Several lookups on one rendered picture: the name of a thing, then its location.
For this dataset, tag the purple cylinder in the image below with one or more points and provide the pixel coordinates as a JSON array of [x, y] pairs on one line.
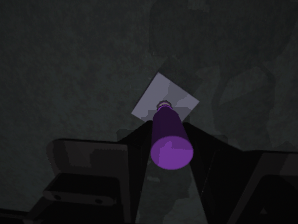
[[170, 145]]

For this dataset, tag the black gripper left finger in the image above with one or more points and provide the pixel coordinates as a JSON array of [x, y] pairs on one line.
[[126, 160]]

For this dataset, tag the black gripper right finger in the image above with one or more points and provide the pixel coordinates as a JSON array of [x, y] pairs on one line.
[[226, 177]]

